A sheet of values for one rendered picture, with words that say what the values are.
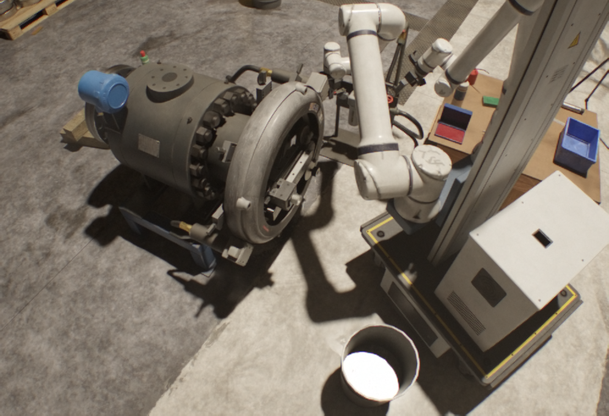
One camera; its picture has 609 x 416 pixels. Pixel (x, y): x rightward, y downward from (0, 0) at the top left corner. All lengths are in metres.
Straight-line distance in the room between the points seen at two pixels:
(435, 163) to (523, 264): 0.46
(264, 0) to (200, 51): 0.95
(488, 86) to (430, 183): 1.43
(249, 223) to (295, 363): 0.77
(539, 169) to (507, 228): 0.89
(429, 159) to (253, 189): 0.65
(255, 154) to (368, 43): 0.58
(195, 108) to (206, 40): 2.27
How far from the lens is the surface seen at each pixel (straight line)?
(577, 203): 1.74
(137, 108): 1.91
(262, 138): 1.49
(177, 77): 1.88
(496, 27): 1.63
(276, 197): 1.65
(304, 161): 1.85
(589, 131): 2.65
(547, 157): 2.45
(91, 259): 2.54
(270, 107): 1.54
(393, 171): 1.41
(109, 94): 1.79
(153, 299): 2.27
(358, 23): 1.55
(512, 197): 2.44
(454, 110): 2.33
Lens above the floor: 1.97
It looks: 52 degrees down
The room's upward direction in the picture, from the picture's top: straight up
